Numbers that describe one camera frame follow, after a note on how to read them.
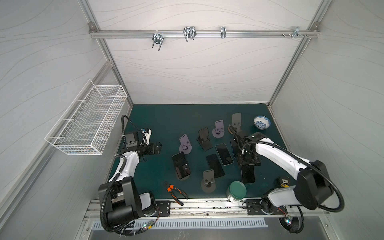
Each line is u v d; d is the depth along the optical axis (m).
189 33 0.77
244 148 0.62
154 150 0.77
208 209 0.75
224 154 0.93
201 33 0.78
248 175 0.90
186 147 0.91
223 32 0.78
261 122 1.08
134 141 0.67
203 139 0.93
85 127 0.68
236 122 1.00
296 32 0.76
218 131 0.99
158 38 0.80
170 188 0.79
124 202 0.41
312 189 0.42
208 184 0.77
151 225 0.69
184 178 0.83
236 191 0.72
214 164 0.88
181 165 0.78
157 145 0.79
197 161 0.91
